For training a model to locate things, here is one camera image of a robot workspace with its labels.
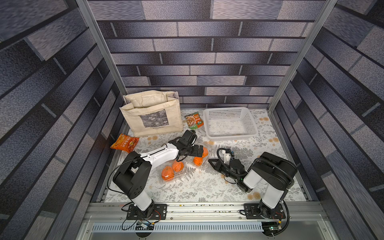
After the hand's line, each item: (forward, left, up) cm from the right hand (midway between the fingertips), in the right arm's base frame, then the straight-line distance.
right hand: (207, 160), depth 88 cm
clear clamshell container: (-4, +11, -4) cm, 12 cm away
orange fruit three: (+4, +1, +1) cm, 5 cm away
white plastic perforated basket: (+33, -16, -3) cm, 36 cm away
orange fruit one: (-4, +18, 0) cm, 18 cm away
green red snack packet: (+33, +9, -2) cm, 34 cm away
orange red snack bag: (+11, +53, +1) cm, 54 cm away
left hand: (+6, +6, +3) cm, 8 cm away
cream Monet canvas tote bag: (+20, +33, +21) cm, 44 cm away
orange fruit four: (-1, +6, 0) cm, 6 cm away
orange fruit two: (-10, +22, +3) cm, 24 cm away
